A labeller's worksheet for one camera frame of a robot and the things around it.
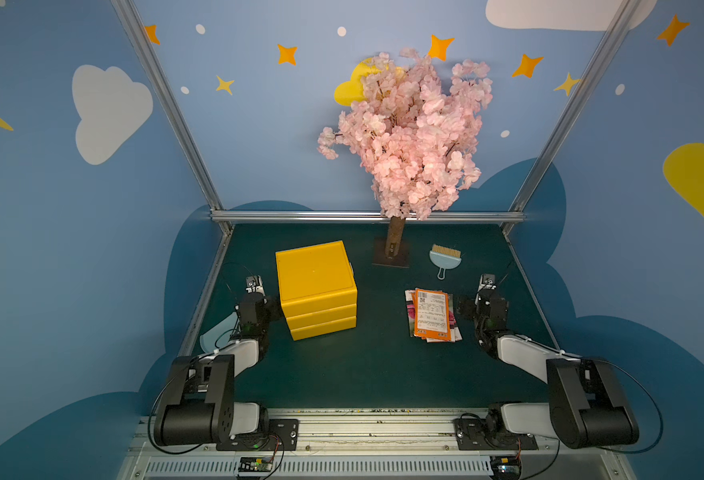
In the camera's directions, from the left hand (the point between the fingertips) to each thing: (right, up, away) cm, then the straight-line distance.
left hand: (264, 294), depth 92 cm
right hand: (+70, 0, 0) cm, 70 cm away
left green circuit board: (+4, -39, -20) cm, 44 cm away
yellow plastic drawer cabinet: (+19, +3, -16) cm, 25 cm away
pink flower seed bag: (+60, -12, -2) cm, 61 cm away
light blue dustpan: (-14, -13, -2) cm, 19 cm away
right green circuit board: (+66, -41, -19) cm, 80 cm away
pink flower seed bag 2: (+47, -5, +6) cm, 48 cm away
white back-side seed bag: (+53, -7, +2) cm, 54 cm away
